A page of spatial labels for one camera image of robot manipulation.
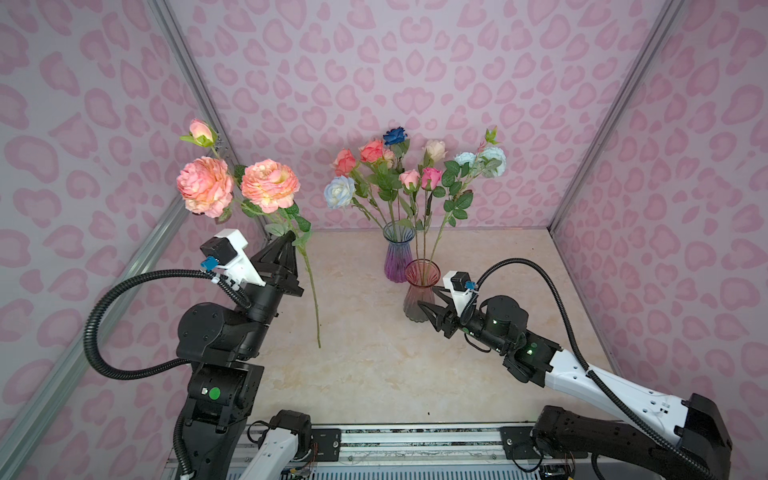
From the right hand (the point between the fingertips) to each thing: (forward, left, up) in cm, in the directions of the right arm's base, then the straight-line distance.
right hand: (427, 295), depth 69 cm
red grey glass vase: (+13, 0, -12) cm, 18 cm away
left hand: (-3, +24, +24) cm, 34 cm away
